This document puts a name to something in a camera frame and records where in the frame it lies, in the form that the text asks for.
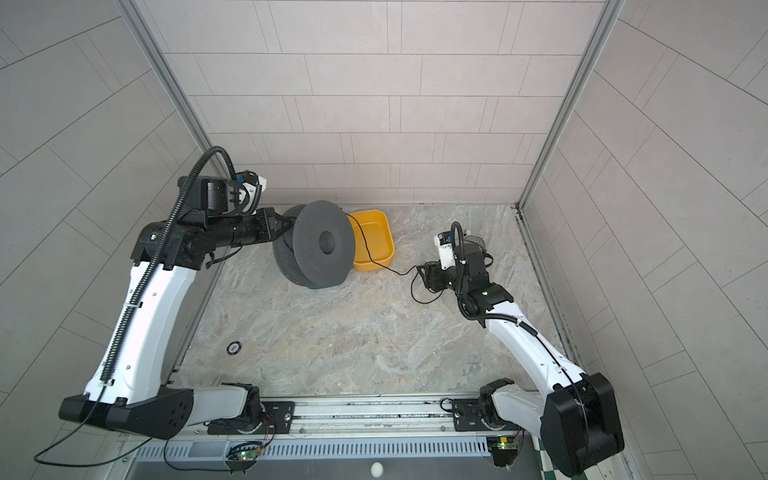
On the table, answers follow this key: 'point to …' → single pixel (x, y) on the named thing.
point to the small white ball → (376, 469)
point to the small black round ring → (232, 343)
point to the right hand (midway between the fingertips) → (426, 265)
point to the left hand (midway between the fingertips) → (296, 218)
